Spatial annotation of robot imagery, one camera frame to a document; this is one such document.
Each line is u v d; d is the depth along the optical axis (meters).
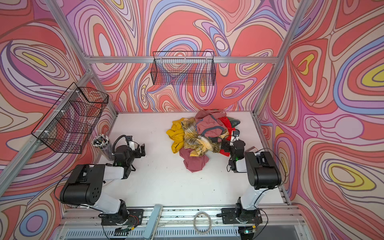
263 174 0.48
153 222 0.70
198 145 0.89
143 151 0.87
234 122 1.08
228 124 1.07
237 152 0.74
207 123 0.93
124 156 0.72
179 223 0.73
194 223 0.71
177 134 0.99
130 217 0.73
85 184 0.46
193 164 0.89
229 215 0.74
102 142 0.82
